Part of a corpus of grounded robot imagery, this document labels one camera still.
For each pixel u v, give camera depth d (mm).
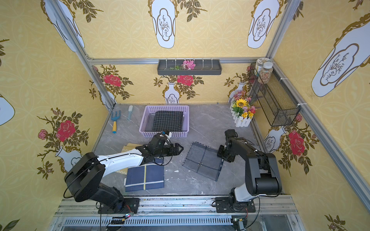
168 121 1062
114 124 1069
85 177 439
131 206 731
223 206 730
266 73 798
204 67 923
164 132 801
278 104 816
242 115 948
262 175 441
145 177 817
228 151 764
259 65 853
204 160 898
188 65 881
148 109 1122
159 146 690
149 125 1045
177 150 775
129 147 959
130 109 1171
